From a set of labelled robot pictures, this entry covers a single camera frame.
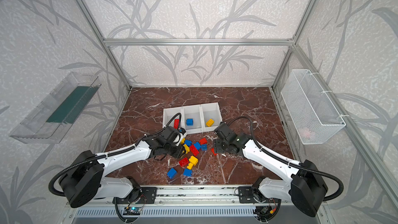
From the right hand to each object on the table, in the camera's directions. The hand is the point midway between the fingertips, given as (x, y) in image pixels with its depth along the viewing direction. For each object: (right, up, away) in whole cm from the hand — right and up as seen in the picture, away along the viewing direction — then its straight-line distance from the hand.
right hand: (219, 140), depth 83 cm
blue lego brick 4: (-25, -16, -4) cm, 30 cm away
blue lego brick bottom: (-17, -16, -2) cm, 24 cm away
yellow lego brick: (-5, +7, +15) cm, 18 cm away
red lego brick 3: (-19, -12, +1) cm, 23 cm away
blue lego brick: (-18, +7, +19) cm, 27 cm away
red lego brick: (-9, -3, +9) cm, 13 cm away
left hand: (-19, -4, +2) cm, 19 cm away
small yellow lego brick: (-16, -14, -1) cm, 21 cm away
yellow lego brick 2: (-14, -10, 0) cm, 17 cm away
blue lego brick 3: (-12, -5, +6) cm, 14 cm away
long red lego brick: (-27, +7, +16) cm, 32 cm away
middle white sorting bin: (-15, +14, +17) cm, 27 cm away
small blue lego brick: (-8, -5, +6) cm, 11 cm away
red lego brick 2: (-3, -7, +5) cm, 10 cm away
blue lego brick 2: (-18, -3, +8) cm, 20 cm away
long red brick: (-14, -6, +4) cm, 16 cm away
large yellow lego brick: (-18, -5, +2) cm, 19 cm away
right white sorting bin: (-4, +11, +18) cm, 22 cm away
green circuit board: (-41, -30, -12) cm, 52 cm away
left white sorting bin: (-32, +13, +18) cm, 39 cm away
